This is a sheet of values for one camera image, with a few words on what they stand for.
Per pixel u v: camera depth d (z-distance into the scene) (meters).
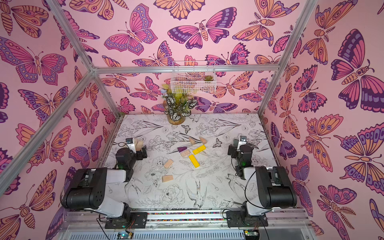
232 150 0.85
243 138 0.81
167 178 0.89
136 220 0.73
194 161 0.95
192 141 1.02
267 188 0.45
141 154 0.87
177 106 1.00
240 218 0.73
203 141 1.03
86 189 0.46
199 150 0.99
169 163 0.94
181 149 1.00
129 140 0.81
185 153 0.97
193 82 1.06
